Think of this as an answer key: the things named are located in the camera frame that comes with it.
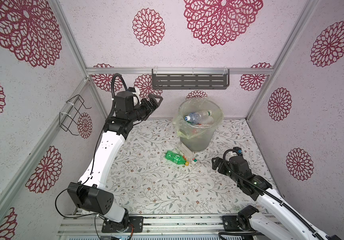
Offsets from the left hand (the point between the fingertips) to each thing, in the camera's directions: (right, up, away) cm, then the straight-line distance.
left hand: (158, 104), depth 70 cm
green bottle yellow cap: (+10, -29, +22) cm, 38 cm away
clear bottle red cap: (+29, -6, +23) cm, 37 cm away
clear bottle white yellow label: (+28, -2, +25) cm, 38 cm away
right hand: (+31, -28, +9) cm, 43 cm away
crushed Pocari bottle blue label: (+20, -4, +19) cm, 28 cm away
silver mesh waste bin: (+24, -16, +26) cm, 39 cm away
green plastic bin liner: (+14, -11, +13) cm, 22 cm away
